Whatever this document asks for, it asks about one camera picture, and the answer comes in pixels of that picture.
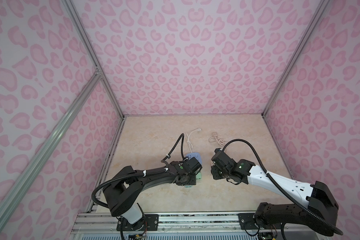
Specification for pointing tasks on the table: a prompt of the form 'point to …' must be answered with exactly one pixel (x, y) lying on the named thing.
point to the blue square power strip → (196, 155)
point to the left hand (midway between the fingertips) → (194, 182)
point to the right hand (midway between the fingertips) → (213, 170)
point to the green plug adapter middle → (198, 176)
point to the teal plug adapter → (188, 186)
